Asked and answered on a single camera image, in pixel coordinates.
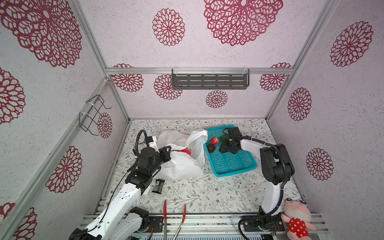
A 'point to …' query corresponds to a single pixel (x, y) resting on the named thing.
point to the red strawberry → (214, 140)
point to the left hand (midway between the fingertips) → (171, 149)
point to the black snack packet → (158, 186)
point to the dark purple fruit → (211, 147)
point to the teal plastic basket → (225, 164)
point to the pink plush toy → (298, 215)
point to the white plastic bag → (187, 153)
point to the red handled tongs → (165, 216)
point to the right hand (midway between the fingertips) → (224, 144)
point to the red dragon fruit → (186, 150)
